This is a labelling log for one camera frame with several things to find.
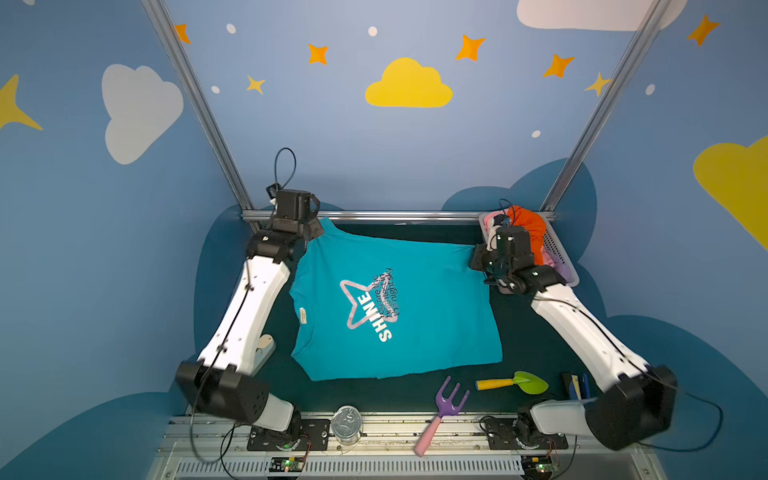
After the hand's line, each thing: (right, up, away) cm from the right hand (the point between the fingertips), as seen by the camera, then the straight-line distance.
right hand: (477, 245), depth 81 cm
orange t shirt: (+29, +9, +27) cm, 41 cm away
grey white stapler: (-60, -30, +5) cm, 68 cm away
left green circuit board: (-49, -53, -10) cm, 73 cm away
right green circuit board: (+11, -55, -9) cm, 57 cm away
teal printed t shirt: (-32, -17, -3) cm, 36 cm away
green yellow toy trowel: (+14, -39, +2) cm, 41 cm away
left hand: (-45, +7, -5) cm, 46 cm away
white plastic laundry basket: (+36, -1, +23) cm, 43 cm away
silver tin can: (-35, -44, -9) cm, 57 cm away
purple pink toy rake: (-9, -44, -2) cm, 45 cm away
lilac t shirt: (+31, -4, +21) cm, 38 cm away
